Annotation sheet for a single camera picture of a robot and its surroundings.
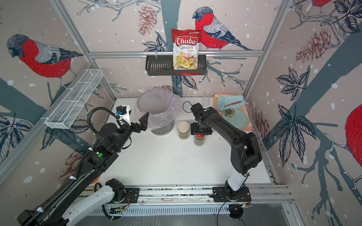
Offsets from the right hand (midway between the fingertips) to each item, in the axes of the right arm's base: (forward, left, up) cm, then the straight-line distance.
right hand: (197, 131), depth 87 cm
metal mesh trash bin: (+4, +20, -6) cm, 21 cm away
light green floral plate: (+20, -31, -10) cm, 38 cm away
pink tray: (+32, -40, -10) cm, 52 cm away
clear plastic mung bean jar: (+32, -8, -2) cm, 33 cm away
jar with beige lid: (+3, +9, 0) cm, 10 cm away
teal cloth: (+35, -25, -8) cm, 44 cm away
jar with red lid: (-4, -1, -1) cm, 5 cm away
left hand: (-4, +29, +25) cm, 39 cm away
